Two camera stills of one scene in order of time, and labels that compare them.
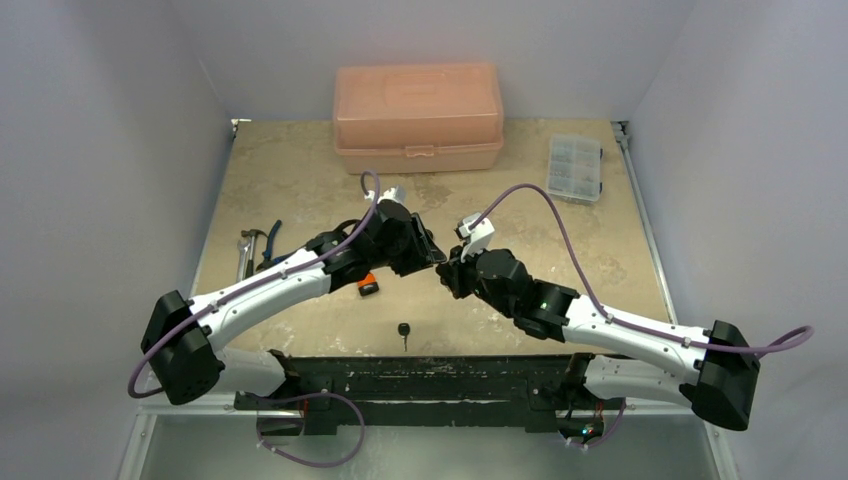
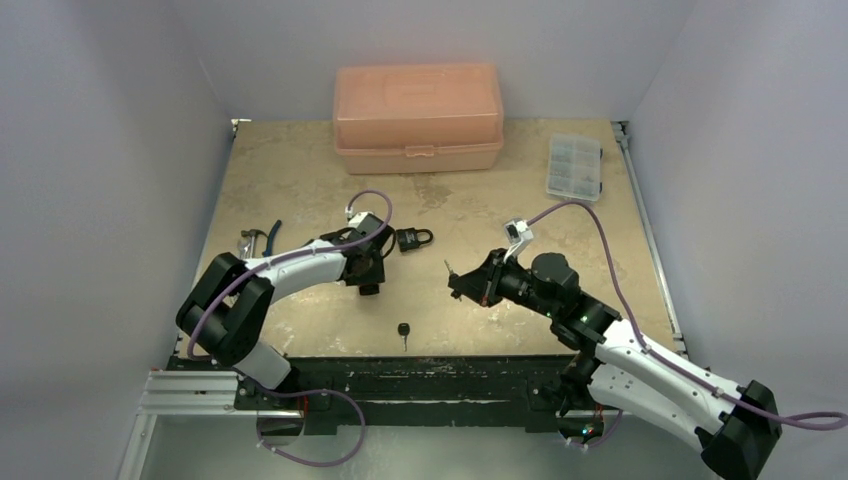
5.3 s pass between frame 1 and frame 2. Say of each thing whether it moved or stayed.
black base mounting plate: stayed
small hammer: stayed
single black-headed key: stayed
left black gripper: moved
